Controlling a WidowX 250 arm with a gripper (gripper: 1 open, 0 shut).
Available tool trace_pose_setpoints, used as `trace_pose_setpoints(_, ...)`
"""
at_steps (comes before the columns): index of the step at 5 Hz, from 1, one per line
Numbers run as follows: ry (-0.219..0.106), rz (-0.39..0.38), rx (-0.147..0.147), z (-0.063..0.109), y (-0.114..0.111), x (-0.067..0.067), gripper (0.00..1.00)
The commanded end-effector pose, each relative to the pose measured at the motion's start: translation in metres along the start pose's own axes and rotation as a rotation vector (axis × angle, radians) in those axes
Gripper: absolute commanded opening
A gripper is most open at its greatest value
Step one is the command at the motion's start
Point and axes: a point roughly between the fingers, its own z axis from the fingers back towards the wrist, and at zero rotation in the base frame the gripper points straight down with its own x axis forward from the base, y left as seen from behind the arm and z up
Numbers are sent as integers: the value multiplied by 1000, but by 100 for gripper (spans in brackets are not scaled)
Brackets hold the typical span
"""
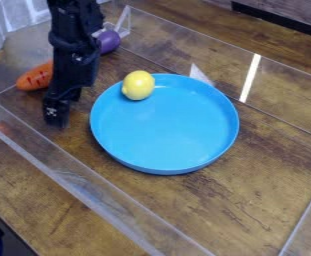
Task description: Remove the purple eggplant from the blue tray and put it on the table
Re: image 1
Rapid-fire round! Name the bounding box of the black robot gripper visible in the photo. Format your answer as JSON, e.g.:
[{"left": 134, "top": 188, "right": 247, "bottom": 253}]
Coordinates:
[{"left": 42, "top": 0, "right": 104, "bottom": 128}]

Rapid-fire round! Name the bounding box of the purple toy eggplant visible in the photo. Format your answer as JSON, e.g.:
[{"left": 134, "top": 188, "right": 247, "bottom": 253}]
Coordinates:
[{"left": 96, "top": 30, "right": 121, "bottom": 55}]

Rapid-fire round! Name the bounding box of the blue round tray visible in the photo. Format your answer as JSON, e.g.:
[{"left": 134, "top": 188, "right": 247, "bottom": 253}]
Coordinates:
[{"left": 89, "top": 74, "right": 239, "bottom": 175}]

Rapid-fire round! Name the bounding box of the orange toy carrot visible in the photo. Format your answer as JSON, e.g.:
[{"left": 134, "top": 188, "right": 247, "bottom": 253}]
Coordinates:
[{"left": 16, "top": 61, "right": 53, "bottom": 91}]

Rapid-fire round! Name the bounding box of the yellow toy lemon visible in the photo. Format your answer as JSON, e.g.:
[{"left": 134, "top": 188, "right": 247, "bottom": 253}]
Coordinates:
[{"left": 121, "top": 70, "right": 154, "bottom": 100}]

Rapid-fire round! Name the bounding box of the clear acrylic enclosure wall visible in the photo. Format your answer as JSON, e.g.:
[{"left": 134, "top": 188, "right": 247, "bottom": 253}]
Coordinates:
[{"left": 0, "top": 0, "right": 311, "bottom": 256}]

